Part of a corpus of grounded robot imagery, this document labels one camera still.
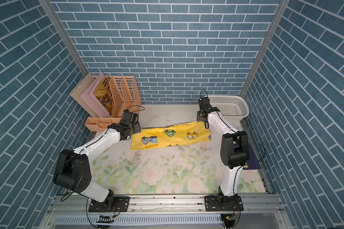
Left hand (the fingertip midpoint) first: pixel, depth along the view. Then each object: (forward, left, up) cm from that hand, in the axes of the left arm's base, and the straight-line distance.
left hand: (138, 127), depth 91 cm
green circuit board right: (-47, -54, -12) cm, 72 cm away
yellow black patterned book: (+23, +26, +9) cm, 35 cm away
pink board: (+12, +30, +14) cm, 35 cm away
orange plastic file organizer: (+34, +15, +1) cm, 37 cm away
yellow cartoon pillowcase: (-2, -9, -10) cm, 14 cm away
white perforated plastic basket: (+29, -73, -11) cm, 79 cm away
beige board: (+15, +37, +16) cm, 43 cm away
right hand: (+9, -45, 0) cm, 46 cm away
